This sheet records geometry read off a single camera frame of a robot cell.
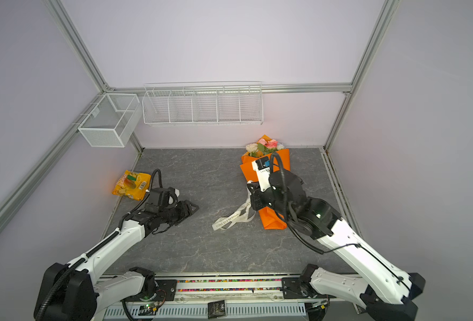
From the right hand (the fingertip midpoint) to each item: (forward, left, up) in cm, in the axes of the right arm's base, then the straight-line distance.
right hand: (248, 186), depth 64 cm
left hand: (+2, +23, -23) cm, 32 cm away
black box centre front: (-30, +12, -31) cm, 45 cm away
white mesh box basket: (+42, +67, -5) cm, 79 cm away
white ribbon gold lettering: (-3, +2, -13) cm, 13 cm away
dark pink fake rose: (+46, -13, -24) cm, 53 cm away
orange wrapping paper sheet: (+3, -10, -30) cm, 32 cm away
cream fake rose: (+47, -2, -28) cm, 55 cm away
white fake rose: (+47, -19, -28) cm, 58 cm away
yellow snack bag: (+20, +57, -28) cm, 66 cm away
